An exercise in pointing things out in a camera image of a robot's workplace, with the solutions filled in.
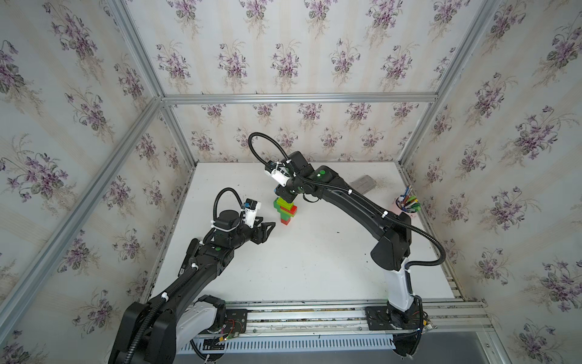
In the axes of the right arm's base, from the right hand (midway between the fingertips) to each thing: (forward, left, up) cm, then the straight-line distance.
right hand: (284, 187), depth 82 cm
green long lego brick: (-1, +4, -10) cm, 11 cm away
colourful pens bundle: (+3, -51, -13) cm, 53 cm away
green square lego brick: (-2, 0, -17) cm, 17 cm away
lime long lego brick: (-3, 0, -7) cm, 7 cm away
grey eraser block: (+18, -37, -19) cm, 45 cm away
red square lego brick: (-3, 0, -21) cm, 22 cm away
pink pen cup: (-1, -45, -12) cm, 47 cm away
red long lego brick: (-4, -3, -10) cm, 11 cm away
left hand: (-10, +6, -8) cm, 14 cm away
